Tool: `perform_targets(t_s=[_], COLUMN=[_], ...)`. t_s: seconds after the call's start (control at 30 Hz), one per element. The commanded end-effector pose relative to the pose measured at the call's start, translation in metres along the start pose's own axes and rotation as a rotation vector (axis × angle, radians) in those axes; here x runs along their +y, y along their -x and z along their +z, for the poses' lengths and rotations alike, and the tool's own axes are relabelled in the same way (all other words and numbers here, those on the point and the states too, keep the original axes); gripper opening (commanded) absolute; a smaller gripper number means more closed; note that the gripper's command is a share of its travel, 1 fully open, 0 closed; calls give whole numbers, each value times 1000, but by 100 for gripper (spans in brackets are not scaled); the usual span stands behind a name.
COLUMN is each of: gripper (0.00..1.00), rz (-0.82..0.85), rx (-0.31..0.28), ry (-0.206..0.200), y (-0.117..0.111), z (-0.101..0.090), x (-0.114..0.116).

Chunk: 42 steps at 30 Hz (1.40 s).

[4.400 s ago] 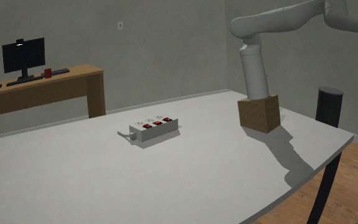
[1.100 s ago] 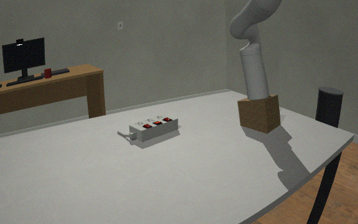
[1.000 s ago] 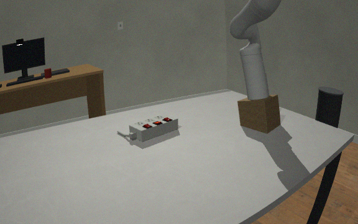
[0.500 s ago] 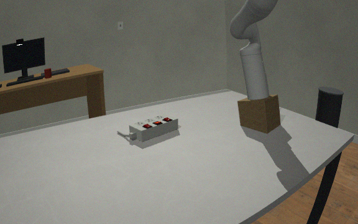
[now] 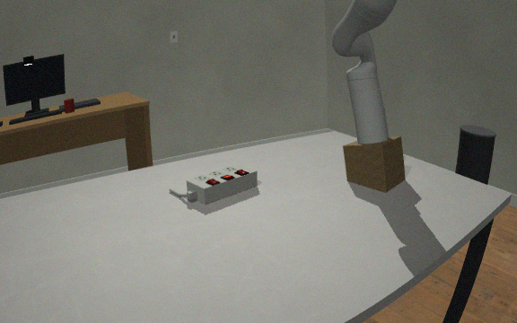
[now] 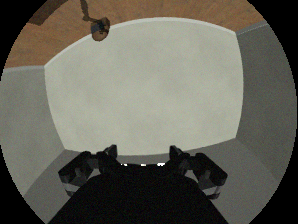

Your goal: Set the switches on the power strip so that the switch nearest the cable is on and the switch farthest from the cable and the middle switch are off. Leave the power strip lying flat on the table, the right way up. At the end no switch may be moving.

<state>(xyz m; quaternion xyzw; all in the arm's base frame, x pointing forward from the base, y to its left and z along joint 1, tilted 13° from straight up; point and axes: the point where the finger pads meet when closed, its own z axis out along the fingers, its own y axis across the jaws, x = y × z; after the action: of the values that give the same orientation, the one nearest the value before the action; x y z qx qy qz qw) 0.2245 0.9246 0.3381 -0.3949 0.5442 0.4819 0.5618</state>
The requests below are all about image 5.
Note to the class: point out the grey power strip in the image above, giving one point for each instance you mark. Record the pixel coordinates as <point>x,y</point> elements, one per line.
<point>219,184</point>

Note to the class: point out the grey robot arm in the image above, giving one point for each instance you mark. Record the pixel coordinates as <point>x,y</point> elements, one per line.
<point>362,80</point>

